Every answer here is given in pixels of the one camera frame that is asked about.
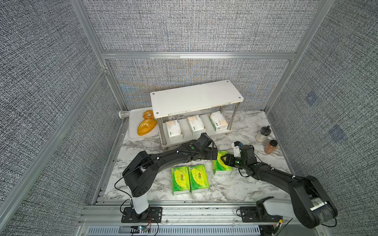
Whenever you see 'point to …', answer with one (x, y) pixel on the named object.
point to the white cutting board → (135, 117)
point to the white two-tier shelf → (185, 113)
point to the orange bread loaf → (146, 126)
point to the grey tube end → (123, 114)
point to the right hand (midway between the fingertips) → (224, 154)
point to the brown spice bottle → (270, 146)
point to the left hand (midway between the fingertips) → (214, 154)
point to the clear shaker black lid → (263, 136)
